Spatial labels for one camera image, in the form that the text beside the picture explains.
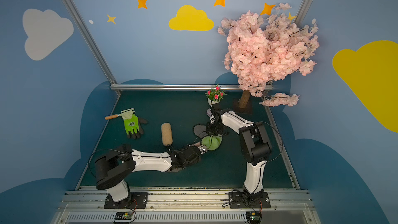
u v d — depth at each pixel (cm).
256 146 52
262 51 73
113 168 45
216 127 83
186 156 67
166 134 96
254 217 73
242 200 74
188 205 74
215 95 103
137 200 74
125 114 107
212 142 90
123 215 72
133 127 100
